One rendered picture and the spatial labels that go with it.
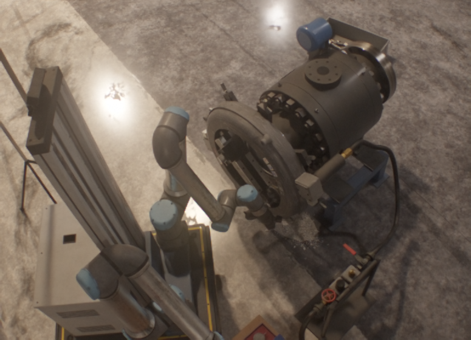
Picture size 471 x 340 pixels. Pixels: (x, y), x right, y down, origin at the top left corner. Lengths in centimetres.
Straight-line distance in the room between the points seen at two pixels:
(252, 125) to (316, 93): 46
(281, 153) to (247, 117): 25
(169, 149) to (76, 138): 42
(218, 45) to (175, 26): 57
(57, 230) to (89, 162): 62
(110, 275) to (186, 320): 36
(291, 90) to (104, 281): 147
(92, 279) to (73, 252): 61
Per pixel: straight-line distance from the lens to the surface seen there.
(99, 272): 166
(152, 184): 336
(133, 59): 439
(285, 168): 227
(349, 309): 285
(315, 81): 256
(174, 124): 196
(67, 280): 220
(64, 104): 159
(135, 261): 168
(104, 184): 194
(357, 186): 296
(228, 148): 250
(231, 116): 236
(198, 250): 266
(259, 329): 230
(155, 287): 174
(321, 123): 249
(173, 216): 237
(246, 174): 258
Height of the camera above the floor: 269
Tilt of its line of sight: 54 degrees down
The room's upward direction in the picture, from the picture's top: 10 degrees counter-clockwise
